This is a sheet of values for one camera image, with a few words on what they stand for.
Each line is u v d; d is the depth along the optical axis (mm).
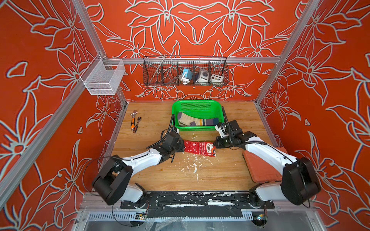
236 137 644
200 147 891
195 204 727
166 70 1003
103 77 940
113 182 422
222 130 728
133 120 1068
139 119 1072
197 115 1116
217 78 935
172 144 673
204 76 905
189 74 875
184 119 1030
